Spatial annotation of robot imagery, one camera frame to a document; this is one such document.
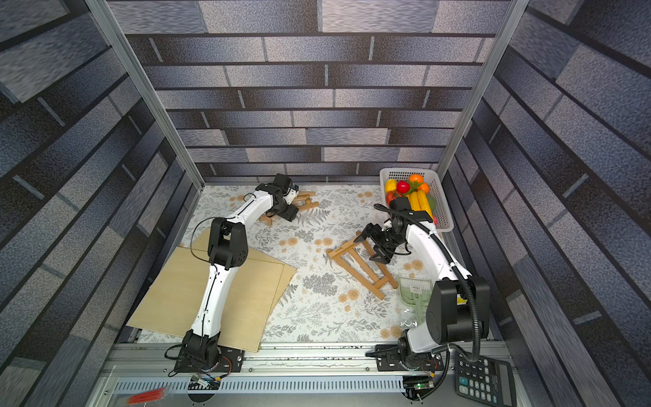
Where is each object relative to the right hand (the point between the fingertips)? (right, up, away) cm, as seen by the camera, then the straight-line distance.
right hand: (361, 247), depth 83 cm
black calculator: (+33, -35, -14) cm, 50 cm away
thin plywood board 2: (-63, 0, +17) cm, 65 cm away
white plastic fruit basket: (+31, +21, +27) cm, 46 cm away
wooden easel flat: (0, -6, +12) cm, 14 cm away
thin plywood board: (-39, -17, +7) cm, 43 cm away
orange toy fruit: (+29, +27, +28) cm, 48 cm away
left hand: (-28, +12, +26) cm, 40 cm away
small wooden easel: (-23, +16, +31) cm, 42 cm away
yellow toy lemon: (+17, +23, +28) cm, 40 cm away
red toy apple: (+21, +22, +24) cm, 39 cm away
